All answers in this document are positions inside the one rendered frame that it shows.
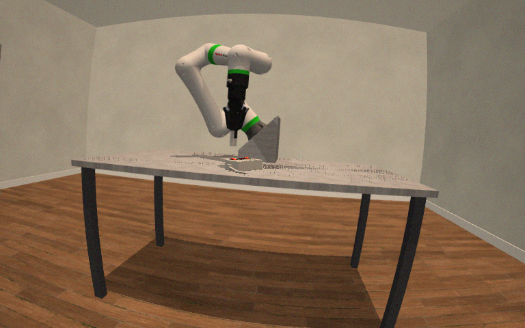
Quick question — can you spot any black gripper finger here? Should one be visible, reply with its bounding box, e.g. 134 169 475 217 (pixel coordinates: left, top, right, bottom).
223 104 234 146
231 104 249 146

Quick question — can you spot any white power strip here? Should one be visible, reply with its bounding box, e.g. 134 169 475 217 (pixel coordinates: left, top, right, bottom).
224 157 263 174

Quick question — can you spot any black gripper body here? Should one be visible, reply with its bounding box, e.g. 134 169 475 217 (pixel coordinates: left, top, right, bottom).
228 87 246 113

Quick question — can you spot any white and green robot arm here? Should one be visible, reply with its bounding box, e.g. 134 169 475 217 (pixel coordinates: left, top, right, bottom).
175 43 272 141

